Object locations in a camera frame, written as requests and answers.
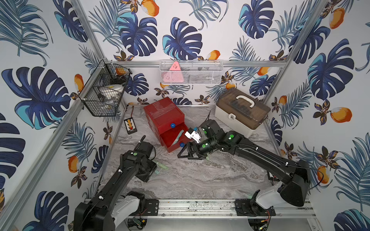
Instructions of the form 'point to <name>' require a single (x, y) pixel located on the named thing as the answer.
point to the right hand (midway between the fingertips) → (183, 156)
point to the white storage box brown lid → (239, 111)
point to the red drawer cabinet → (166, 121)
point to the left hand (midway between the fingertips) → (154, 170)
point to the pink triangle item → (175, 74)
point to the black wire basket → (102, 93)
